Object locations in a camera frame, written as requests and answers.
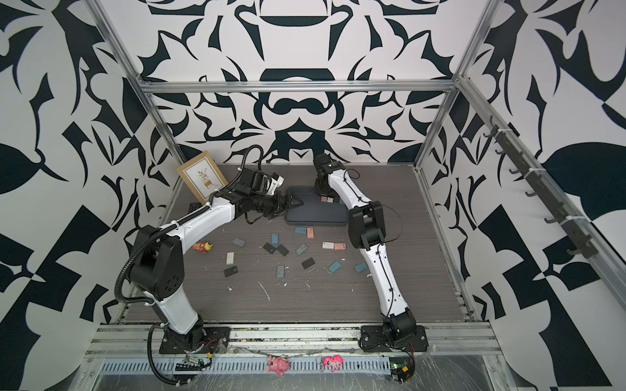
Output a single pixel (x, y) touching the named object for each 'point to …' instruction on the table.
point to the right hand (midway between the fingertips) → (322, 188)
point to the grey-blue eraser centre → (301, 248)
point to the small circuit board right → (401, 368)
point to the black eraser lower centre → (308, 262)
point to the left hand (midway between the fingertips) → (294, 203)
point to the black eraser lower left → (231, 271)
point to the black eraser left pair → (269, 248)
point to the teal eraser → (301, 230)
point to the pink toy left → (278, 364)
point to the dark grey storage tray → (314, 212)
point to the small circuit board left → (191, 364)
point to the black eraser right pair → (283, 250)
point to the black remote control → (194, 206)
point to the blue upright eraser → (275, 239)
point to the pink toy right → (332, 362)
